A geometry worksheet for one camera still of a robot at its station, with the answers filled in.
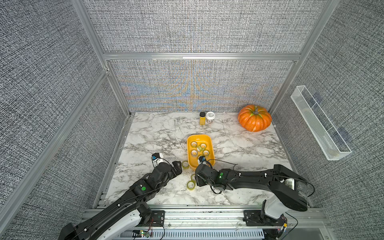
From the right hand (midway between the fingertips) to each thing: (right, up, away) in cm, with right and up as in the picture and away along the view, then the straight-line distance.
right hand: (197, 173), depth 85 cm
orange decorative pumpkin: (+39, +32, +16) cm, 53 cm away
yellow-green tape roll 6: (-3, -3, +1) cm, 5 cm away
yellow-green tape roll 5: (-7, +3, +7) cm, 10 cm away
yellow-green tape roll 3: (+6, +10, +12) cm, 17 cm away
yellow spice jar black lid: (+5, +33, +23) cm, 40 cm away
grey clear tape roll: (-1, +10, +12) cm, 15 cm away
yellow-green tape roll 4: (+2, +12, +12) cm, 18 cm away
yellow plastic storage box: (+8, +18, +13) cm, 24 cm away
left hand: (-10, +6, -6) cm, 13 cm away
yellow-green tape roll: (-1, +15, +16) cm, 22 cm away
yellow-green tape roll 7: (-3, -6, -1) cm, 7 cm away
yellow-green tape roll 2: (+5, +14, +16) cm, 22 cm away
